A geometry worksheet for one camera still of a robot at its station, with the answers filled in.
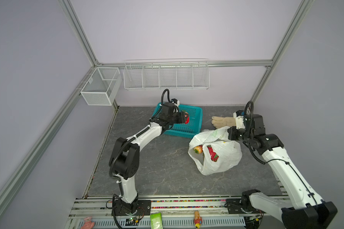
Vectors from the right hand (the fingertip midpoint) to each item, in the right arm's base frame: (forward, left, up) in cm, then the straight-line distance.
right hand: (229, 130), depth 76 cm
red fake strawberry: (+12, +22, -6) cm, 26 cm away
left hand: (+13, +23, -4) cm, 27 cm away
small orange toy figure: (-38, +18, -21) cm, 47 cm away
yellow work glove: (+26, -4, -25) cm, 36 cm away
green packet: (-39, +39, -21) cm, 59 cm away
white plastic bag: (-12, +2, -1) cm, 12 cm away
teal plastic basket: (+17, +19, -23) cm, 34 cm away
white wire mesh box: (+39, +83, +1) cm, 92 cm away
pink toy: (-41, +71, -20) cm, 84 cm away
